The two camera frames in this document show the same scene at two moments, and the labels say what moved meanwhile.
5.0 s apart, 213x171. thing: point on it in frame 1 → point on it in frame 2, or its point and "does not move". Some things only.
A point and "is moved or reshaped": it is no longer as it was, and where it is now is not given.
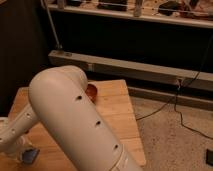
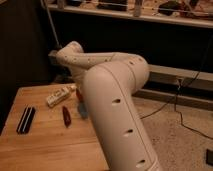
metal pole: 52,25 does not move
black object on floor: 209,157 does not move
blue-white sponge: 29,155 is moved or reshaped
